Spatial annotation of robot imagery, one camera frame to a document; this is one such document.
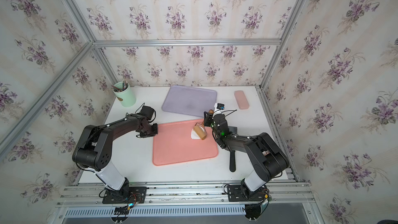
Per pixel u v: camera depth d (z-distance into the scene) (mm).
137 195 729
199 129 928
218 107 789
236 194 725
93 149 470
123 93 978
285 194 755
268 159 453
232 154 855
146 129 791
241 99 1130
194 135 930
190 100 1110
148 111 783
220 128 695
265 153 461
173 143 922
